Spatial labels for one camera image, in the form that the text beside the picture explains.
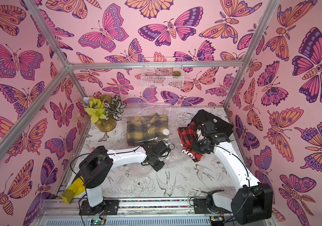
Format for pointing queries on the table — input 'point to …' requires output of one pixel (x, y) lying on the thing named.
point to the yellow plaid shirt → (144, 128)
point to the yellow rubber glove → (77, 187)
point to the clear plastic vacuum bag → (179, 116)
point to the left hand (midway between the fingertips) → (161, 164)
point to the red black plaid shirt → (187, 134)
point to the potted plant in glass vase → (104, 110)
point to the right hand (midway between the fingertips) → (194, 147)
